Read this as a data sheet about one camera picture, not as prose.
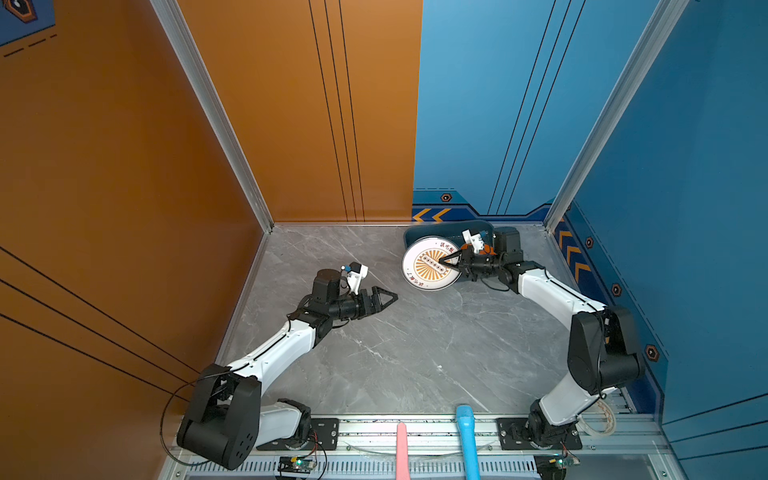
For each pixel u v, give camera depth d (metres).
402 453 0.71
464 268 0.77
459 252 0.81
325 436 0.73
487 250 0.81
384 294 0.74
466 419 0.72
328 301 0.66
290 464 0.71
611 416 0.75
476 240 0.83
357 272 0.77
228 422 0.41
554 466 0.71
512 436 0.73
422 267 0.85
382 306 0.71
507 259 0.70
